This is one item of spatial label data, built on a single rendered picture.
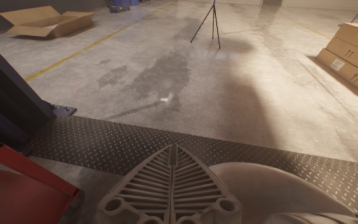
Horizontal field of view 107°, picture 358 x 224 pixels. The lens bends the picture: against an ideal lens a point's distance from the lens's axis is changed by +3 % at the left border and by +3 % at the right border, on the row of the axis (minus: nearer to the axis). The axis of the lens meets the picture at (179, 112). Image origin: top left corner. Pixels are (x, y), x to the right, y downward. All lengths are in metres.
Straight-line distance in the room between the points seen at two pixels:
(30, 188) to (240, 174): 0.81
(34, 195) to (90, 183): 0.20
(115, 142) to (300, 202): 0.86
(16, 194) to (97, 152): 0.31
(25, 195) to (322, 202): 0.99
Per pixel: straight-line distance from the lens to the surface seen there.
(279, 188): 0.51
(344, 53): 2.62
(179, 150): 0.17
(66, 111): 1.33
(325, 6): 10.78
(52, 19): 4.31
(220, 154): 0.85
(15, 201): 0.87
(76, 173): 0.96
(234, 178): 0.45
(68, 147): 1.05
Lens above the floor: 0.76
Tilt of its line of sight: 45 degrees down
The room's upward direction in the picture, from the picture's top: 2 degrees clockwise
